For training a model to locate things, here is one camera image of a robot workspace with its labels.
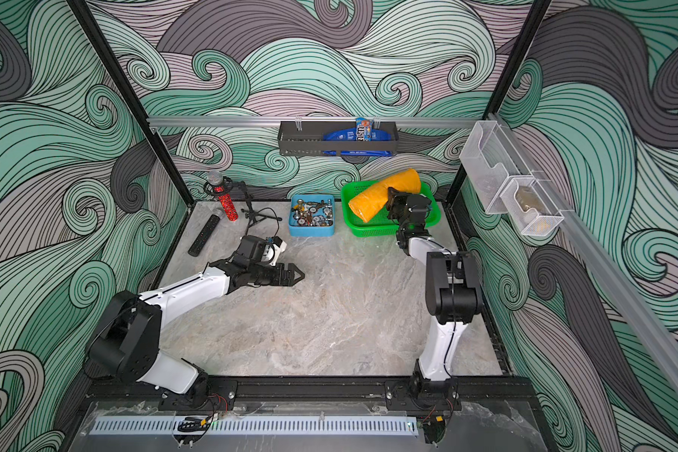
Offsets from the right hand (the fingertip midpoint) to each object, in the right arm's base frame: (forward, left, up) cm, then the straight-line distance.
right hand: (390, 184), depth 93 cm
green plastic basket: (-9, +2, -12) cm, 15 cm away
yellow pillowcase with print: (-5, +5, -1) cm, 8 cm away
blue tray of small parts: (+7, +29, -23) cm, 37 cm away
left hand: (-26, +32, -13) cm, 43 cm away
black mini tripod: (+2, +51, -16) cm, 54 cm away
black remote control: (-5, +70, -21) cm, 73 cm away
